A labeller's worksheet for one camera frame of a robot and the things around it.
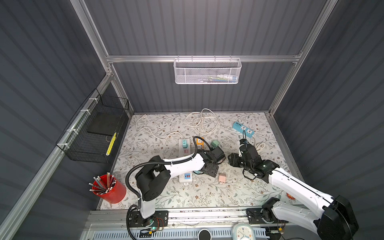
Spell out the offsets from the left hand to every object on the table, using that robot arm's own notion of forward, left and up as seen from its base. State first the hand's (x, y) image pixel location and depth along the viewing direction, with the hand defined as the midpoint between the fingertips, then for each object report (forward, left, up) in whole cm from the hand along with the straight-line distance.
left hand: (211, 172), depth 84 cm
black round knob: (-29, +5, 0) cm, 29 cm away
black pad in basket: (+18, +57, +23) cm, 64 cm away
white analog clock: (-27, -13, -2) cm, 30 cm away
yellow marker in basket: (+3, +49, +23) cm, 54 cm away
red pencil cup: (-9, +55, +4) cm, 55 cm away
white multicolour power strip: (+16, +16, -2) cm, 23 cm away
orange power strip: (+10, +6, +15) cm, 19 cm away
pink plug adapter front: (-2, -6, -2) cm, 7 cm away
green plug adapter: (+21, -4, -2) cm, 22 cm away
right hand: (+6, -12, +7) cm, 15 cm away
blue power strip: (+35, -23, -2) cm, 42 cm away
